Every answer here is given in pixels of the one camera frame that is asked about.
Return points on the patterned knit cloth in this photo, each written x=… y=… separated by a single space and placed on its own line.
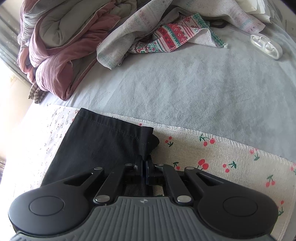
x=175 y=34

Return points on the checked grey cloth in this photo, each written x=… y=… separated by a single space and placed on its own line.
x=37 y=93

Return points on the white plastic case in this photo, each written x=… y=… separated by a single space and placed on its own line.
x=266 y=46

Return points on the folded pink grey quilt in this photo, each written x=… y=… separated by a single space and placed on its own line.
x=62 y=58

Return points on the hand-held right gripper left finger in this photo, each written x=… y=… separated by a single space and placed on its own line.
x=141 y=167

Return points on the cherry print cloth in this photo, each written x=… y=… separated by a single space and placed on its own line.
x=208 y=157

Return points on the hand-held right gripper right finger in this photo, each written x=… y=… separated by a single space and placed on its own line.
x=148 y=167

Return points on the black pants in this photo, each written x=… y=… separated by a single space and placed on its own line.
x=97 y=143

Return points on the white cloth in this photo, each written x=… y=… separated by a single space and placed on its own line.
x=254 y=8

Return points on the grey floral curtain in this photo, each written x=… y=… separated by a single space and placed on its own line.
x=9 y=46

